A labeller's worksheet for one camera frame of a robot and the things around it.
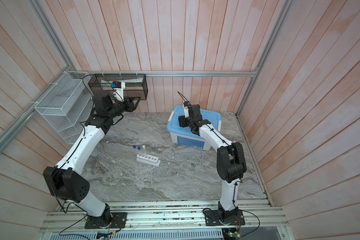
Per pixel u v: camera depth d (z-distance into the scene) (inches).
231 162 20.2
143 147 33.0
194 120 28.6
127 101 26.0
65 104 29.5
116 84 25.0
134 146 32.8
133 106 27.4
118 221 29.0
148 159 35.7
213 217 28.8
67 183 17.2
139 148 32.8
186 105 32.2
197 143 37.5
